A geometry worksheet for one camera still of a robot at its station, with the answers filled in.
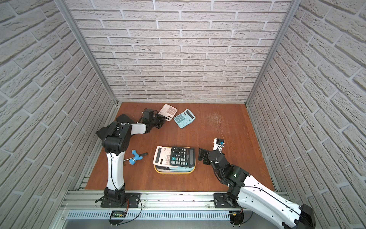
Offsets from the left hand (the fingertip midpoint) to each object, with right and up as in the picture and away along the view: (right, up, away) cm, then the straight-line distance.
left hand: (162, 113), depth 106 cm
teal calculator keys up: (+17, -4, +1) cm, 18 cm away
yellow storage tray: (+15, -36, -24) cm, 46 cm away
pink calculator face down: (+5, -26, -25) cm, 36 cm away
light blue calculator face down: (+14, -33, -27) cm, 44 cm away
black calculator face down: (+16, -26, -25) cm, 40 cm away
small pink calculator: (+5, +1, +4) cm, 6 cm away
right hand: (+30, -22, -28) cm, 47 cm away
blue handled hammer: (-15, -30, -22) cm, 39 cm away
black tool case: (-30, -4, -2) cm, 31 cm away
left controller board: (-17, -53, -34) cm, 65 cm away
